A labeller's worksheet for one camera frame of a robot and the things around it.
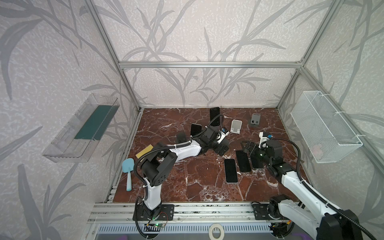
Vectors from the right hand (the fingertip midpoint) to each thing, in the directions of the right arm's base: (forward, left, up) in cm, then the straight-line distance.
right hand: (246, 139), depth 84 cm
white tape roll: (-42, +21, -13) cm, 48 cm away
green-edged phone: (+13, +30, -7) cm, 33 cm away
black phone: (-6, -1, -15) cm, 17 cm away
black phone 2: (+24, +16, -3) cm, 30 cm away
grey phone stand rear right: (+24, -14, -11) cm, 30 cm away
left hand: (+4, +11, -5) cm, 13 cm away
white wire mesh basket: (-10, -28, +19) cm, 36 cm away
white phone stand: (+17, +1, -10) cm, 20 cm away
